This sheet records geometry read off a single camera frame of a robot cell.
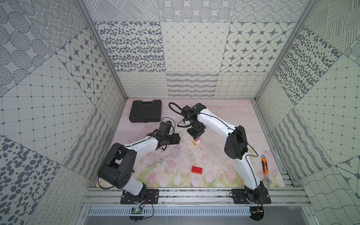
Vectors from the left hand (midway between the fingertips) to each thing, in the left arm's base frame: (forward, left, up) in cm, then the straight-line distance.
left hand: (180, 139), depth 90 cm
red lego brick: (-18, -11, -5) cm, 21 cm away
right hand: (0, -12, +3) cm, 12 cm away
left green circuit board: (-38, +21, -8) cm, 44 cm away
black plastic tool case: (+23, +28, 0) cm, 36 cm away
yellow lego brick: (-1, -10, -4) cm, 11 cm away
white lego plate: (-1, -12, -1) cm, 12 cm away
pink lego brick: (-1, -11, +2) cm, 11 cm away
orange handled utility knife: (-15, -53, -6) cm, 55 cm away
